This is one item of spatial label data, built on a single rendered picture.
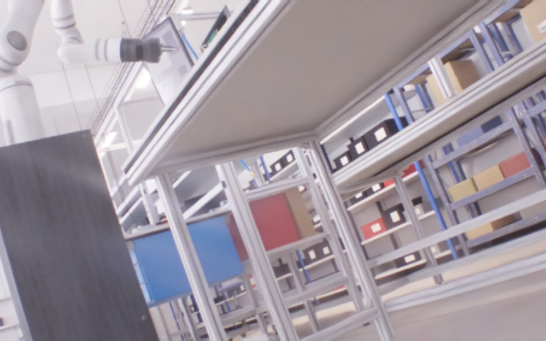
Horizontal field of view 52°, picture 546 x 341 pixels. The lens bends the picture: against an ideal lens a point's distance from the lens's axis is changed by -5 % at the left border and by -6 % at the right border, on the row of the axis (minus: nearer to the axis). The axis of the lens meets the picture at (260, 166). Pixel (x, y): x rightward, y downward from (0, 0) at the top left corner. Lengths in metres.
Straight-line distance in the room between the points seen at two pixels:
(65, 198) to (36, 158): 0.10
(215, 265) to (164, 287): 0.32
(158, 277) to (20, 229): 1.98
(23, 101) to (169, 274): 1.93
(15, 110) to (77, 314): 0.49
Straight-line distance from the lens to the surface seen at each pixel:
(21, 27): 1.52
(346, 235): 2.45
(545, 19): 5.20
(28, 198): 1.25
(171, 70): 3.26
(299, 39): 1.61
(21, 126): 1.39
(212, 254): 3.30
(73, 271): 1.22
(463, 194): 5.91
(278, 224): 3.58
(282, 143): 2.42
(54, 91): 7.44
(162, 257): 3.19
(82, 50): 1.88
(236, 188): 3.38
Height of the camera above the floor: 0.38
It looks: 12 degrees up
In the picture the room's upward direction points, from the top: 21 degrees counter-clockwise
